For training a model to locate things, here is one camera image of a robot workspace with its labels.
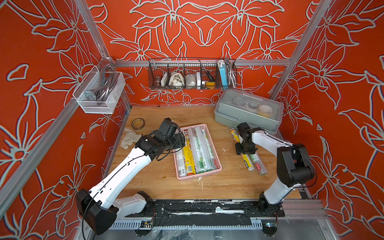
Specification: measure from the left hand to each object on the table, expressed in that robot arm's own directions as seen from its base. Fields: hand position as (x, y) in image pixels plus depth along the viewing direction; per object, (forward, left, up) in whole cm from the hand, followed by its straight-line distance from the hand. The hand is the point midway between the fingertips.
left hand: (180, 138), depth 75 cm
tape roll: (+25, +36, -22) cm, 49 cm away
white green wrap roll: (-5, +1, -18) cm, 19 cm away
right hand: (+5, -35, -19) cm, 41 cm away
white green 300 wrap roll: (+3, -10, -15) cm, 19 cm away
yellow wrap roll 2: (+1, -38, -19) cm, 43 cm away
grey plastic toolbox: (+26, -47, -3) cm, 54 cm away
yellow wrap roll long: (+3, -5, -18) cm, 19 cm away
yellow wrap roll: (0, -3, -19) cm, 19 cm away
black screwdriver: (+45, -13, +11) cm, 48 cm away
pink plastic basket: (+20, -14, -15) cm, 28 cm away
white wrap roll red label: (-3, -18, -18) cm, 26 cm away
